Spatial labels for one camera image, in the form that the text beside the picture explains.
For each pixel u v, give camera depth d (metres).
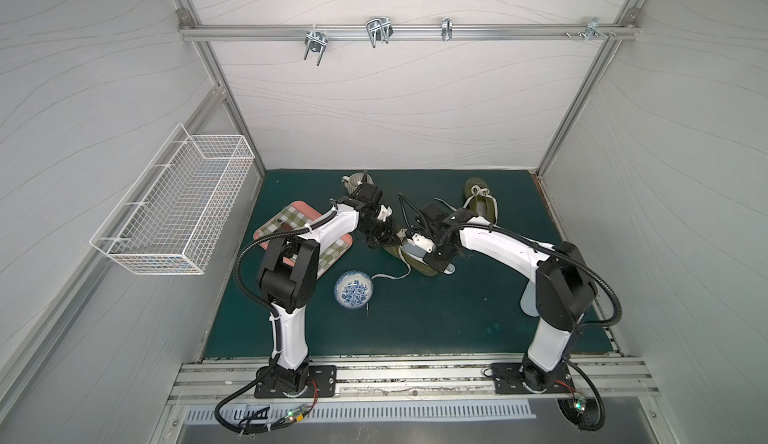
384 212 0.89
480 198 1.05
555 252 0.49
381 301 0.87
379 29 0.77
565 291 0.47
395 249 0.92
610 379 0.75
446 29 0.78
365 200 0.76
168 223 0.67
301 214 1.07
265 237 0.48
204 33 0.79
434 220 0.70
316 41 0.79
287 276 0.51
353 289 0.88
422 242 0.80
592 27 0.77
